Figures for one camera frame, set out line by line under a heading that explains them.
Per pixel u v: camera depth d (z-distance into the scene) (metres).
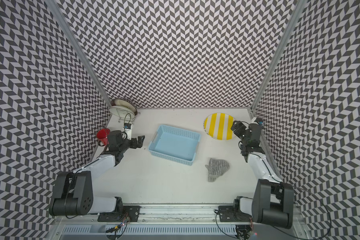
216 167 0.84
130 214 0.73
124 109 1.02
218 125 1.08
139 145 0.83
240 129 0.75
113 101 1.05
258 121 0.73
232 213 0.72
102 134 0.97
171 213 0.74
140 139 0.84
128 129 0.79
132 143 0.81
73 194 0.42
